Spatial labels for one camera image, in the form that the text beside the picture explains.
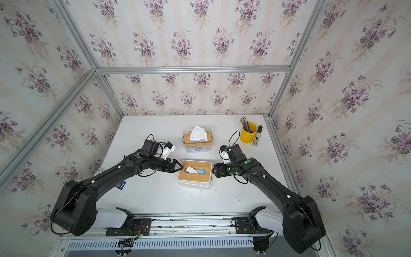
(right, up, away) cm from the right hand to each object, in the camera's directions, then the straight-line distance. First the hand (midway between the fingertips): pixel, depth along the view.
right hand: (220, 169), depth 83 cm
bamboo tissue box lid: (-13, +12, +12) cm, 22 cm away
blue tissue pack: (-15, 0, -1) cm, 15 cm away
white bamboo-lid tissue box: (-13, -2, -1) cm, 13 cm away
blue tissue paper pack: (-13, +19, +13) cm, 26 cm away
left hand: (-22, +1, -1) cm, 22 cm away
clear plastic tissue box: (-13, +8, +15) cm, 22 cm away
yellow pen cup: (+19, +16, +15) cm, 29 cm away
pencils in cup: (+17, +25, +15) cm, 33 cm away
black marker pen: (+26, +17, +21) cm, 38 cm away
